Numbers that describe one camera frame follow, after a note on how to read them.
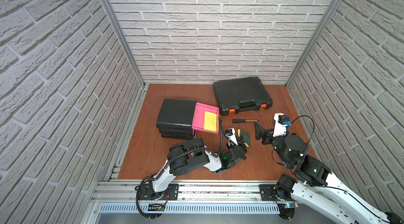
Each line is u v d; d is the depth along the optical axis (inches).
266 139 23.4
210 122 33.6
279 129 22.1
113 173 32.3
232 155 25.8
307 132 39.2
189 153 21.5
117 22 33.6
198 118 35.0
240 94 44.7
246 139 33.5
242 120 38.3
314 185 18.8
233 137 30.3
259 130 23.3
